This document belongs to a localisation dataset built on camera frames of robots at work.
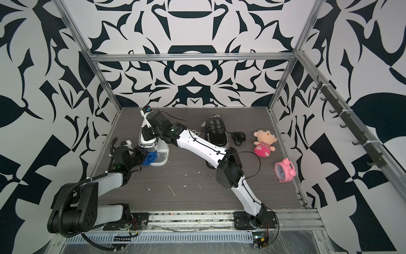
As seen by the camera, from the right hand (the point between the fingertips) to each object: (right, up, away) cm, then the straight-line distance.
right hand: (142, 127), depth 78 cm
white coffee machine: (+7, -8, -1) cm, 11 cm away
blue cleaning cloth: (0, -17, +11) cm, 20 cm away
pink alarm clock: (+70, -22, +2) cm, 73 cm away
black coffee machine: (+36, -3, 0) cm, 36 cm away
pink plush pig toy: (+67, -7, +18) cm, 70 cm away
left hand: (-1, -9, +12) cm, 16 cm away
